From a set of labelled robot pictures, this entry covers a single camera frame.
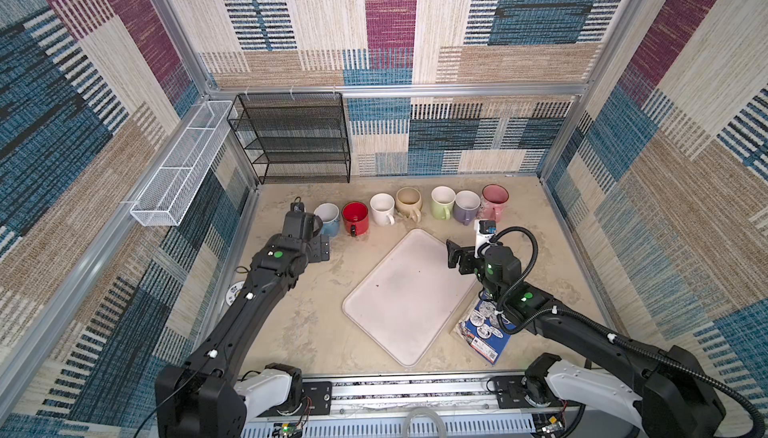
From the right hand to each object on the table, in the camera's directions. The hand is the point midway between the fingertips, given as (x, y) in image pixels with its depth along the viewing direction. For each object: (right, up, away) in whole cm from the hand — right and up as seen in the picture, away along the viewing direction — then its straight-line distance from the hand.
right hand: (464, 243), depth 82 cm
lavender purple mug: (+7, +10, +25) cm, 28 cm away
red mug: (-32, +6, +22) cm, 39 cm away
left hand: (-43, +2, -1) cm, 43 cm away
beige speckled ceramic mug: (-14, +12, +21) cm, 27 cm away
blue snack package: (+4, -22, -1) cm, 22 cm away
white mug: (-22, +10, +18) cm, 30 cm away
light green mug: (-2, +12, +20) cm, 24 cm away
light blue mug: (-40, +7, +18) cm, 44 cm away
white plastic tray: (-15, -16, +8) cm, 23 cm away
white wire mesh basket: (-72, +14, -10) cm, 74 cm away
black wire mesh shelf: (-54, +35, +26) cm, 70 cm away
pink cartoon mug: (+16, +13, +22) cm, 30 cm away
